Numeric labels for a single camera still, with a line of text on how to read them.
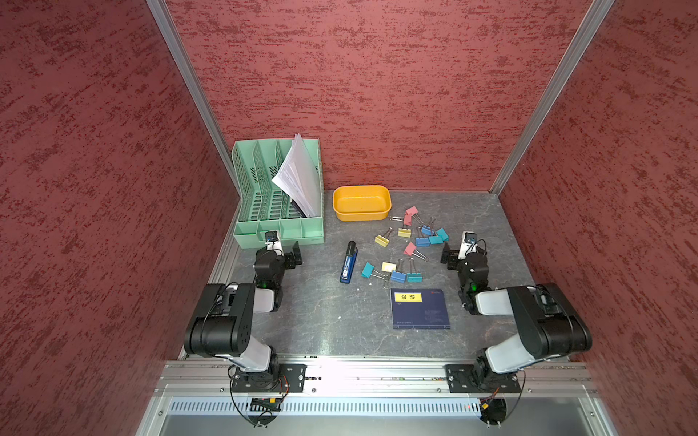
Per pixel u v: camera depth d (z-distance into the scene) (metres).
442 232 1.05
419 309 0.90
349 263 0.97
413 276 0.95
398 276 0.93
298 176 0.94
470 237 0.79
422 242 1.04
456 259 0.83
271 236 0.79
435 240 1.04
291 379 0.74
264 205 1.09
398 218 1.10
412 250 1.01
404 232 1.07
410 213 1.13
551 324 0.45
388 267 0.96
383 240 1.03
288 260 0.85
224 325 0.44
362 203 1.18
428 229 1.07
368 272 0.95
